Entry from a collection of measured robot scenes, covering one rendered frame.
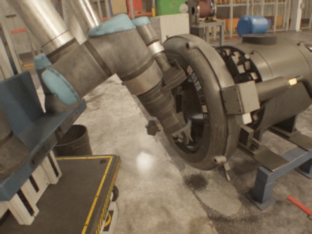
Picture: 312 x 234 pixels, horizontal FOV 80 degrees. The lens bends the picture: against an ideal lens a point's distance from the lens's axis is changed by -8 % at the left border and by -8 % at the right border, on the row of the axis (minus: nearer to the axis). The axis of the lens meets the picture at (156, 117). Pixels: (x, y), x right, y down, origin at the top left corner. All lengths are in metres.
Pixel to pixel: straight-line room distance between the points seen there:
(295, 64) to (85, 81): 1.17
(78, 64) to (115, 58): 0.07
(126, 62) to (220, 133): 0.56
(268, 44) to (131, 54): 1.04
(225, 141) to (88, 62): 0.66
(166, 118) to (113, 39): 0.22
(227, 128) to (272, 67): 0.48
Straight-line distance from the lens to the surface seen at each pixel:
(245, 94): 0.75
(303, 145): 1.55
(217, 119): 0.84
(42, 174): 1.23
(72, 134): 1.79
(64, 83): 0.41
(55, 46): 0.54
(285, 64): 1.29
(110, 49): 0.41
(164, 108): 0.48
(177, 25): 4.98
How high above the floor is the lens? 1.06
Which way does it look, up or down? 26 degrees down
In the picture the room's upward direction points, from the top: 7 degrees counter-clockwise
